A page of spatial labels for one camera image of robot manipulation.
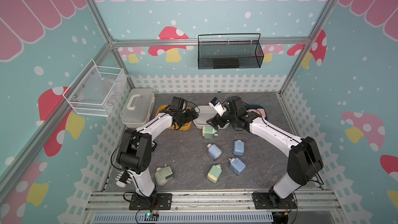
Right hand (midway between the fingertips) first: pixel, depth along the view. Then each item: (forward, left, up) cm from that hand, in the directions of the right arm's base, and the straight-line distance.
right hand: (213, 115), depth 85 cm
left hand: (+3, +11, -8) cm, 14 cm away
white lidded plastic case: (+12, +48, -6) cm, 50 cm away
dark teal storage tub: (+14, -26, -11) cm, 31 cm away
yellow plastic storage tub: (0, +17, -11) cm, 21 cm away
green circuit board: (-44, +31, -20) cm, 58 cm away
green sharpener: (-4, +3, -11) cm, 12 cm away
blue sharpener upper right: (-14, -14, -12) cm, 23 cm away
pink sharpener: (+12, -32, -12) cm, 36 cm away
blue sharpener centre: (-16, 0, -11) cm, 19 cm away
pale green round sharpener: (-27, +26, -13) cm, 40 cm away
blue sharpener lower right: (-24, -11, -12) cm, 29 cm away
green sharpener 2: (-28, 0, -11) cm, 30 cm away
